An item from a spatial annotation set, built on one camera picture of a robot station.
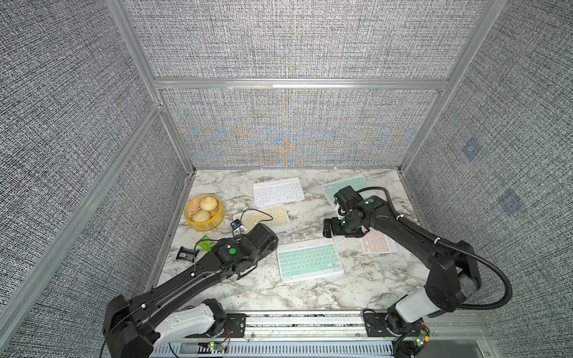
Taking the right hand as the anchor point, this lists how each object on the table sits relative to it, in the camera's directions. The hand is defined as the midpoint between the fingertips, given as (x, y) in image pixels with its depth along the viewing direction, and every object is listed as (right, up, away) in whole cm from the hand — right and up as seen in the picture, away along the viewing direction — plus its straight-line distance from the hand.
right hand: (334, 228), depth 84 cm
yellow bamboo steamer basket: (-61, +7, +20) cm, 64 cm away
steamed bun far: (-52, +8, +14) cm, 54 cm away
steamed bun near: (-54, +3, +10) cm, 55 cm away
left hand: (-24, -5, -7) cm, 25 cm away
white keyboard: (-22, +13, +26) cm, 36 cm away
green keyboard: (-9, -14, +4) cm, 17 cm away
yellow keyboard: (-23, +7, -19) cm, 31 cm away
